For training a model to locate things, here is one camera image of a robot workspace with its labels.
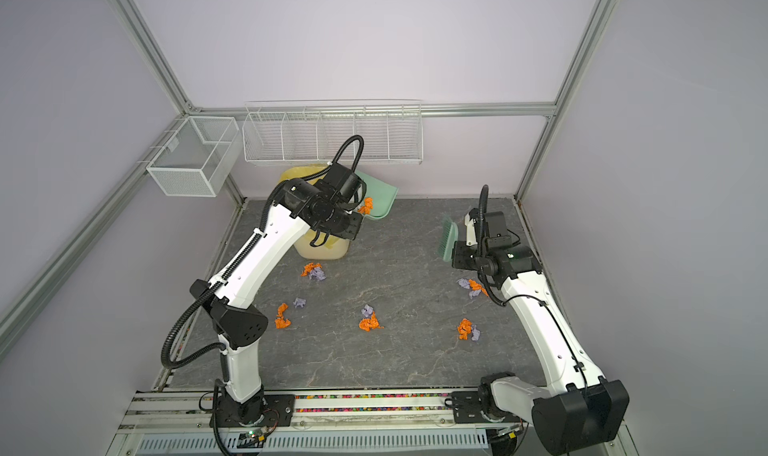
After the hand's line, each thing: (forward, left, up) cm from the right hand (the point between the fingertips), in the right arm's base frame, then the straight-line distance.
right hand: (460, 254), depth 78 cm
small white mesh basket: (+37, +84, +4) cm, 92 cm away
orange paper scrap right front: (-12, -3, -21) cm, 24 cm away
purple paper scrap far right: (+3, -5, -21) cm, 22 cm away
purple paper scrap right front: (-14, -5, -21) cm, 25 cm away
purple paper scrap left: (-4, +47, -20) cm, 52 cm away
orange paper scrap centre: (-11, +25, -20) cm, 34 cm away
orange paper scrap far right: (+1, -8, -20) cm, 22 cm away
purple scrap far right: (0, -7, -21) cm, 23 cm away
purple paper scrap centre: (-7, +26, -20) cm, 34 cm away
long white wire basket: (+43, +47, +10) cm, 65 cm away
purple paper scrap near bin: (+5, +43, -19) cm, 47 cm away
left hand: (+3, +28, +6) cm, 29 cm away
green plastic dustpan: (+15, +21, +6) cm, 26 cm away
